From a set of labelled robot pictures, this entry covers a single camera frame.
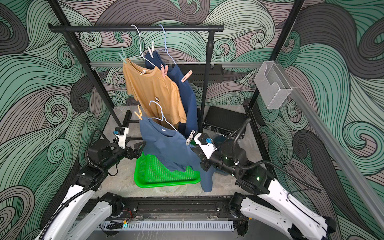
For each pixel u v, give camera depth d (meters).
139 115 0.71
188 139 0.55
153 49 0.71
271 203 0.43
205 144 0.47
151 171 0.86
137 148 0.63
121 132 0.59
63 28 0.54
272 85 0.78
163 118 0.58
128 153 0.62
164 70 0.59
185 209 0.73
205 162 0.51
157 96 0.74
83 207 0.47
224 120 1.07
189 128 0.71
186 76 0.58
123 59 0.73
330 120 0.56
